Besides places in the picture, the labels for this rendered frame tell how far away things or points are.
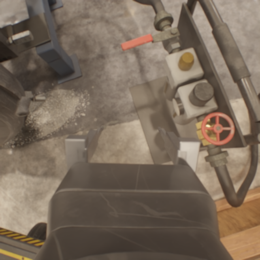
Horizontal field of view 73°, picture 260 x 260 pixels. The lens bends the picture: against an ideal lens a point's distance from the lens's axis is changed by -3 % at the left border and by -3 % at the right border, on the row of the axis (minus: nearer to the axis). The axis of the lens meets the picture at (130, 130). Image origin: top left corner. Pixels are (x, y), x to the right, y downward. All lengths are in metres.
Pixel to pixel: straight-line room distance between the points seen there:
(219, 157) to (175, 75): 0.23
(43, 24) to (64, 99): 0.36
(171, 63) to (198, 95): 0.12
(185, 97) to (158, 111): 0.46
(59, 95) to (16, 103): 0.53
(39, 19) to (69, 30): 0.29
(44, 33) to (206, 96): 0.72
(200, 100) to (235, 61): 0.10
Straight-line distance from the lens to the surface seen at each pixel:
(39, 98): 0.80
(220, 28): 0.44
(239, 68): 0.41
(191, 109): 0.47
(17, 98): 0.56
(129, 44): 0.50
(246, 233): 0.66
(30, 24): 0.99
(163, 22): 0.59
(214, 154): 0.49
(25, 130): 1.12
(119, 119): 0.93
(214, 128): 0.43
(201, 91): 0.44
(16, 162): 1.15
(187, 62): 0.47
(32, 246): 0.77
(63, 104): 1.04
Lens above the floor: 0.91
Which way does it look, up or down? 81 degrees down
